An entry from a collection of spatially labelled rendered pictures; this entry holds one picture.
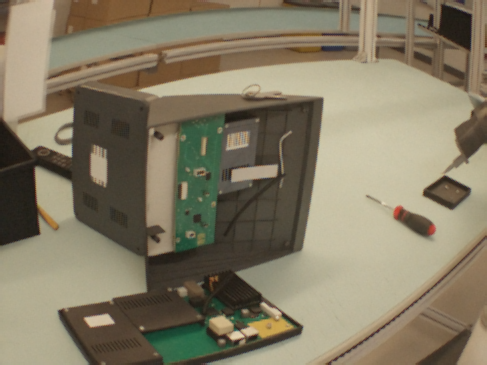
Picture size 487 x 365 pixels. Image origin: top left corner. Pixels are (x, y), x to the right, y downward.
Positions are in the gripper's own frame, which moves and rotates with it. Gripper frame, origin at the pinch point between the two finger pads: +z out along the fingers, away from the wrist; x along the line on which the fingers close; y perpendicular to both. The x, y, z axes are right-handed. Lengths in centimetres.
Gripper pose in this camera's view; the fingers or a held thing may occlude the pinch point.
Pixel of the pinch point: (443, 172)
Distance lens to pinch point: 110.9
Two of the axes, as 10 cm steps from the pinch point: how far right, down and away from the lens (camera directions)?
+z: -7.6, 5.2, 4.0
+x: -2.1, 3.8, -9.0
